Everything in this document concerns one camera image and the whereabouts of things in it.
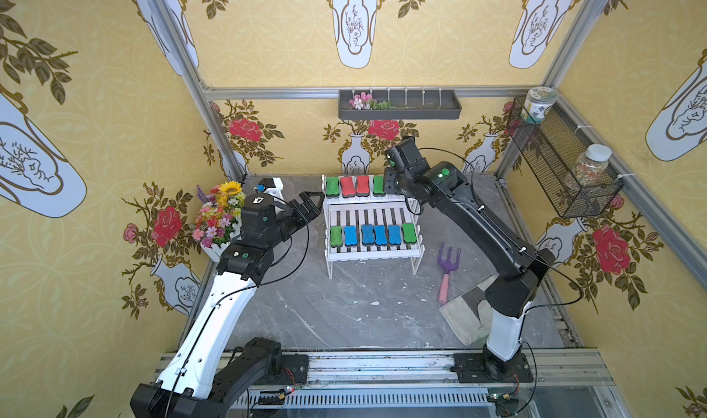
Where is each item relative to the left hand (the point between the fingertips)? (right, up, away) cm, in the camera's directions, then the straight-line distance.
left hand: (305, 200), depth 72 cm
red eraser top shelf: (+11, +3, +5) cm, 13 cm away
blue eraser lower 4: (+25, -11, +13) cm, 30 cm away
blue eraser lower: (+11, -11, +13) cm, 21 cm away
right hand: (+26, +8, +6) cm, 28 cm away
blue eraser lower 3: (+21, -11, +12) cm, 26 cm away
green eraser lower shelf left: (+7, -12, +12) cm, 18 cm away
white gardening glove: (+48, -35, +11) cm, 60 cm away
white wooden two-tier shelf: (+15, -8, +18) cm, 25 cm away
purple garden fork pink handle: (+44, -22, +20) cm, 54 cm away
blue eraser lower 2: (+17, -11, +13) cm, 24 cm away
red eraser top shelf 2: (+15, +4, +7) cm, 17 cm away
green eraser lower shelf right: (+30, -10, +14) cm, 34 cm away
